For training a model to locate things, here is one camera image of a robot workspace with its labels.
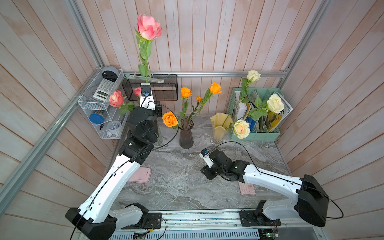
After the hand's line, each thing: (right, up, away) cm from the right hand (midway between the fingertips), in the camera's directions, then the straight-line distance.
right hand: (203, 167), depth 82 cm
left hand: (-25, +35, -22) cm, 49 cm away
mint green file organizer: (+42, +22, +22) cm, 52 cm away
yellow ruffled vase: (+13, +26, +12) cm, 31 cm away
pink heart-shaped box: (-35, -5, +4) cm, 36 cm away
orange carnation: (-2, +39, +2) cm, 39 cm away
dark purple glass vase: (-10, +16, +21) cm, 28 cm away
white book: (+24, +35, +7) cm, 43 cm away
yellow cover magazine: (+51, +28, +19) cm, 61 cm away
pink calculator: (+24, -12, 0) cm, 27 cm away
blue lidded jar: (-56, +27, -6) cm, 63 cm away
